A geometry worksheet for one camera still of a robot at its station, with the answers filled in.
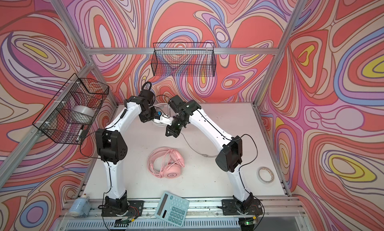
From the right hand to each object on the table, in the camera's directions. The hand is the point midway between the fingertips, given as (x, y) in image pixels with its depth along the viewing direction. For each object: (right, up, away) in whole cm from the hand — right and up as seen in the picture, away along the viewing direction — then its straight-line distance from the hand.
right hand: (170, 136), depth 78 cm
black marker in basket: (-44, +3, -5) cm, 44 cm away
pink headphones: (+1, -17, -1) cm, 17 cm away
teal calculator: (+2, -35, -6) cm, 35 cm away
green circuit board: (-24, -42, -6) cm, 49 cm away
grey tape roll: (-41, +11, -8) cm, 43 cm away
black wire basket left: (-47, +11, -8) cm, 49 cm away
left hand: (-12, +11, +17) cm, 24 cm away
